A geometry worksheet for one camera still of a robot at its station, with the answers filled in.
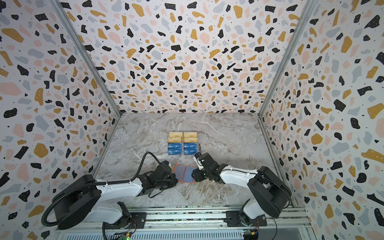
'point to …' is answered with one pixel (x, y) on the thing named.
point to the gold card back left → (175, 134)
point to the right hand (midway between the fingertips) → (194, 171)
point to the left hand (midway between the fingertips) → (182, 179)
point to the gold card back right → (190, 134)
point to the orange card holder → (184, 173)
